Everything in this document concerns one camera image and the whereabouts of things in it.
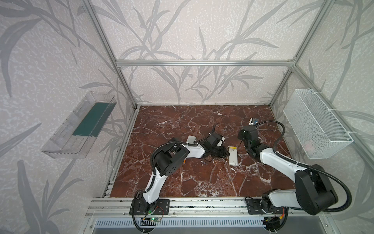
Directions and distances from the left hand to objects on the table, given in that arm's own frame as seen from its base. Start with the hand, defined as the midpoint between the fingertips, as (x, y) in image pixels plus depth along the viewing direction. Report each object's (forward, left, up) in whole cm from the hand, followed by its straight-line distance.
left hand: (230, 151), depth 91 cm
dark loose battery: (-7, +17, -3) cm, 18 cm away
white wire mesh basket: (-6, -32, +31) cm, 45 cm away
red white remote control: (+10, +25, -3) cm, 28 cm away
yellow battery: (+4, -4, -3) cm, 6 cm away
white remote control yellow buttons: (-2, -2, -3) cm, 4 cm away
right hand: (+13, -9, +11) cm, 19 cm away
